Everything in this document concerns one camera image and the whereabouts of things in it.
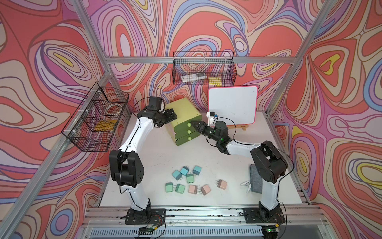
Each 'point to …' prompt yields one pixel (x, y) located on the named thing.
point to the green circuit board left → (146, 230)
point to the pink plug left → (193, 189)
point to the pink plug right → (221, 184)
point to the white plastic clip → (247, 183)
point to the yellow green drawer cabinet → (182, 128)
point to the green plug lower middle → (180, 188)
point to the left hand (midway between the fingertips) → (173, 117)
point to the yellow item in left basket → (105, 125)
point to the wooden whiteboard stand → (243, 127)
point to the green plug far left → (168, 186)
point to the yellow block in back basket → (215, 80)
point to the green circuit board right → (269, 230)
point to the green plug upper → (190, 178)
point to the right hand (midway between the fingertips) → (191, 126)
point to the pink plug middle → (205, 189)
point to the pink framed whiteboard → (236, 105)
